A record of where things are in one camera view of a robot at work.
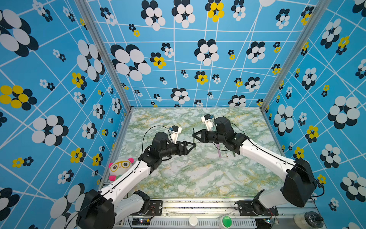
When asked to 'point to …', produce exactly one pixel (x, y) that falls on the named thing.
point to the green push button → (225, 222)
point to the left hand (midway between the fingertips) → (193, 144)
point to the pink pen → (219, 151)
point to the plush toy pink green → (119, 166)
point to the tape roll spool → (309, 220)
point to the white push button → (193, 221)
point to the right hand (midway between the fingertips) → (194, 134)
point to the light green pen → (194, 139)
